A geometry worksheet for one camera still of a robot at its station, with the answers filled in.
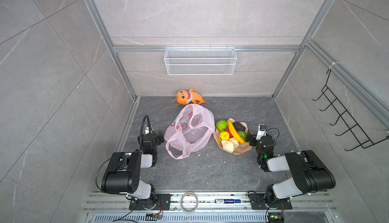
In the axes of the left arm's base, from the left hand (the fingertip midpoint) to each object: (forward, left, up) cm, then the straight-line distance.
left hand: (152, 130), depth 93 cm
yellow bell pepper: (-6, -45, +1) cm, 45 cm away
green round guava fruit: (0, -44, +4) cm, 44 cm away
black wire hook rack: (-25, -94, +27) cm, 101 cm away
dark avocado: (+1, -55, 0) cm, 55 cm away
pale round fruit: (-13, -45, +2) cm, 47 cm away
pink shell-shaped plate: (+3, -59, +1) cm, 59 cm away
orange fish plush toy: (+26, -20, +3) cm, 33 cm away
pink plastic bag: (+2, -24, -6) cm, 24 cm away
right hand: (-3, -66, 0) cm, 66 cm away
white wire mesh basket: (+40, -31, +23) cm, 56 cm away
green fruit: (-5, -56, 0) cm, 56 cm away
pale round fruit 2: (-11, -51, 0) cm, 52 cm away
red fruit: (-2, -48, 0) cm, 48 cm away
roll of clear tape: (-38, -19, -5) cm, 43 cm away
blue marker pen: (-39, -42, -5) cm, 58 cm away
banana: (-4, -51, +2) cm, 51 cm away
